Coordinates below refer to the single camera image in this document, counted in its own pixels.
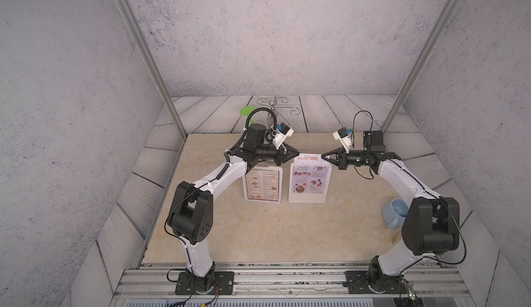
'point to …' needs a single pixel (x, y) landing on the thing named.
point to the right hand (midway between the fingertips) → (324, 156)
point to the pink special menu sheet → (310, 173)
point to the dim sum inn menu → (263, 184)
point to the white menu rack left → (263, 184)
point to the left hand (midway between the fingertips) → (300, 153)
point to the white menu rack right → (308, 198)
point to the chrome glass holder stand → (273, 105)
